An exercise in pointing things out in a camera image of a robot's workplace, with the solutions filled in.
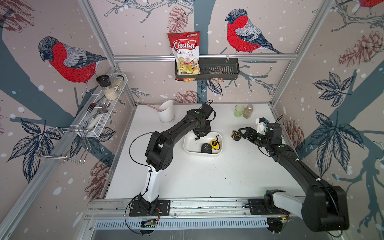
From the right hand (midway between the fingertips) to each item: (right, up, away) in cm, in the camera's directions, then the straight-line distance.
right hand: (242, 130), depth 85 cm
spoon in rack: (-72, +12, -14) cm, 74 cm away
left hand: (-19, +1, +6) cm, 20 cm away
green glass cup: (+6, +13, +27) cm, 30 cm away
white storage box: (-29, -12, +10) cm, 33 cm away
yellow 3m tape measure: (-15, -9, +10) cm, 20 cm away
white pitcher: (-47, +9, +16) cm, 50 cm away
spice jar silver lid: (+13, +15, +22) cm, 30 cm away
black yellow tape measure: (0, -5, +12) cm, 13 cm away
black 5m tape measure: (-21, -12, +7) cm, 25 cm away
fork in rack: (-77, +13, -14) cm, 80 cm away
